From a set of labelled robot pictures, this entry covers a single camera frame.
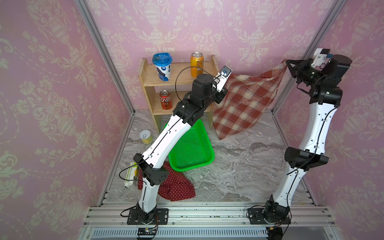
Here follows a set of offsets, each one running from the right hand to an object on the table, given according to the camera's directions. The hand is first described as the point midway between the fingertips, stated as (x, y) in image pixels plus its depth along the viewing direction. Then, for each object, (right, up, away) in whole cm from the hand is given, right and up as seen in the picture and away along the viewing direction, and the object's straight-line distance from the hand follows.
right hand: (287, 58), depth 65 cm
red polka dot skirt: (-50, -62, +14) cm, 81 cm away
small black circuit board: (-64, -81, +7) cm, 104 cm away
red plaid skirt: (-12, -15, +16) cm, 25 cm away
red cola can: (-58, -15, +20) cm, 63 cm away
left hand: (-29, -10, 0) cm, 30 cm away
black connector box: (-2, -81, +7) cm, 82 cm away
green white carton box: (-75, -58, +16) cm, 96 cm away
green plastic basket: (-41, -46, +34) cm, 71 cm away
